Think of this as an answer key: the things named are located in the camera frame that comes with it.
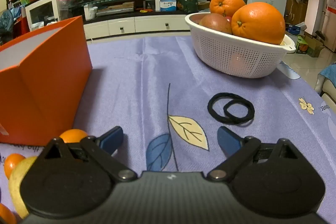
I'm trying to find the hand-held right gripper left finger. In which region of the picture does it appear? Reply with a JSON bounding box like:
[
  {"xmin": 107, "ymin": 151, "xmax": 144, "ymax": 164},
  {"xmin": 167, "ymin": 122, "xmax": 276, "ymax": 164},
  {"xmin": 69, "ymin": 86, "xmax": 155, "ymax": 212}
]
[{"xmin": 39, "ymin": 126, "xmax": 138, "ymax": 183}]

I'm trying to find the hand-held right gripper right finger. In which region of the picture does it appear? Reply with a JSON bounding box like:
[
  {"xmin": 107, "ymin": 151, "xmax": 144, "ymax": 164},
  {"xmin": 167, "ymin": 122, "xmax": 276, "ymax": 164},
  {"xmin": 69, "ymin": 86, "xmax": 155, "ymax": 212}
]
[{"xmin": 206, "ymin": 126, "xmax": 298, "ymax": 183}]

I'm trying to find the orange cardboard box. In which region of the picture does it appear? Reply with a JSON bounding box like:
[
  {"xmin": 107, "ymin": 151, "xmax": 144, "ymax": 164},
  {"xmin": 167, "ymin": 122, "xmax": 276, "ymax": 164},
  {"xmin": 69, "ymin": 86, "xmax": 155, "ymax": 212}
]
[{"xmin": 0, "ymin": 15, "xmax": 93, "ymax": 146}]

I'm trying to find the yellow pear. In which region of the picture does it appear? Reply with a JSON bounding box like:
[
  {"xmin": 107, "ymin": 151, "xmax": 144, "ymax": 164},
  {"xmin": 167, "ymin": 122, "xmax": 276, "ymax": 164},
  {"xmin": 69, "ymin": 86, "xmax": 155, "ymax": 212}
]
[{"xmin": 8, "ymin": 156, "xmax": 38, "ymax": 219}]

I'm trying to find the small orange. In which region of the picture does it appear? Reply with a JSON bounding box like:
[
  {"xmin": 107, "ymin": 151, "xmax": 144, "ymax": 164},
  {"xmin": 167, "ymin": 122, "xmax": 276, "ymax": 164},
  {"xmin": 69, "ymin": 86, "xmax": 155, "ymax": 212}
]
[
  {"xmin": 0, "ymin": 203, "xmax": 17, "ymax": 224},
  {"xmin": 4, "ymin": 153, "xmax": 26, "ymax": 179},
  {"xmin": 59, "ymin": 129, "xmax": 88, "ymax": 144}
]

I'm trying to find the purple floral tablecloth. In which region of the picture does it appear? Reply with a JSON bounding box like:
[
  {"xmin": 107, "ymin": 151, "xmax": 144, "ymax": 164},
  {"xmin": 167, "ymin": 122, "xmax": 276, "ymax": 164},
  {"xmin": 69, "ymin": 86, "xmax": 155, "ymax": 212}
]
[{"xmin": 0, "ymin": 35, "xmax": 336, "ymax": 224}]

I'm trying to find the white perforated basket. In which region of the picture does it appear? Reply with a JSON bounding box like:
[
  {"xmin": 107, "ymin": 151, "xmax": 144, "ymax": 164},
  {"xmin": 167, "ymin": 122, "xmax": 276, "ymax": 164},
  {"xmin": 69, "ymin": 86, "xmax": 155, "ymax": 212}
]
[{"xmin": 184, "ymin": 12, "xmax": 296, "ymax": 79}]

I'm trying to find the white TV stand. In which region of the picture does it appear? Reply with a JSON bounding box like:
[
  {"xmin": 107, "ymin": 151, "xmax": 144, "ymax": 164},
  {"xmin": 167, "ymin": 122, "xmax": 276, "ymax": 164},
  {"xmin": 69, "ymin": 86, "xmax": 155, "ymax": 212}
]
[{"xmin": 82, "ymin": 0, "xmax": 210, "ymax": 39}]

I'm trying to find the blue cloth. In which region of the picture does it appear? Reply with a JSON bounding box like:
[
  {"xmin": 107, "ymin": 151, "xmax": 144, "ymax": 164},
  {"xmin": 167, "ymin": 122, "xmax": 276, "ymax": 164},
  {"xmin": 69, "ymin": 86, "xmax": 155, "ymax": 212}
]
[{"xmin": 319, "ymin": 63, "xmax": 336, "ymax": 79}]

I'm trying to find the large orange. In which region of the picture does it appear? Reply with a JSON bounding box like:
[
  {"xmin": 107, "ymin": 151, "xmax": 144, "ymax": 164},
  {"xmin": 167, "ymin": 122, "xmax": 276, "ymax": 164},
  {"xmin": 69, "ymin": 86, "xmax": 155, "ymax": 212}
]
[
  {"xmin": 231, "ymin": 2, "xmax": 286, "ymax": 45},
  {"xmin": 209, "ymin": 0, "xmax": 246, "ymax": 17}
]

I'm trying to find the printed cardboard box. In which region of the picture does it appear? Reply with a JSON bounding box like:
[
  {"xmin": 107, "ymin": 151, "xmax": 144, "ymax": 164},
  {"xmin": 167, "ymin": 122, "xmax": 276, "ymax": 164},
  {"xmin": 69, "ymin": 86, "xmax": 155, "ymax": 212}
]
[{"xmin": 297, "ymin": 35, "xmax": 324, "ymax": 58}]

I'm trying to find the blue white box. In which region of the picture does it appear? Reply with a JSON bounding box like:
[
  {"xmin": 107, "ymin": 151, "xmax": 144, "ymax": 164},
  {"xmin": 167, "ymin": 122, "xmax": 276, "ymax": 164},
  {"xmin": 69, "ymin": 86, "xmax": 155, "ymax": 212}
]
[{"xmin": 160, "ymin": 0, "xmax": 177, "ymax": 12}]

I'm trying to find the white glass-door cabinet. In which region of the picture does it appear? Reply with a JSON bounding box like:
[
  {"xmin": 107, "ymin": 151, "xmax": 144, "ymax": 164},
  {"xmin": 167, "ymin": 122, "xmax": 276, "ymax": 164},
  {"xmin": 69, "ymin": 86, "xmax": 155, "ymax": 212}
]
[{"xmin": 25, "ymin": 0, "xmax": 65, "ymax": 31}]

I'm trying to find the dark green bag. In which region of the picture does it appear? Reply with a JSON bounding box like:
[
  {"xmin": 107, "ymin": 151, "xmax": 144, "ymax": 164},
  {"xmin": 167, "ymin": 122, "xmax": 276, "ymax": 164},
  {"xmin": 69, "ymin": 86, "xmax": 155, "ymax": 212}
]
[{"xmin": 177, "ymin": 0, "xmax": 198, "ymax": 14}]

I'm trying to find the black hair tie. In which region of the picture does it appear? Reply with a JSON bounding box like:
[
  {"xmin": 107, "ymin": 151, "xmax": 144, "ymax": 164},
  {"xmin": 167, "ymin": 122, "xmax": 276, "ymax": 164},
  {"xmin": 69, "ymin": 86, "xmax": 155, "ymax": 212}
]
[
  {"xmin": 208, "ymin": 93, "xmax": 250, "ymax": 125},
  {"xmin": 223, "ymin": 99, "xmax": 255, "ymax": 125}
]

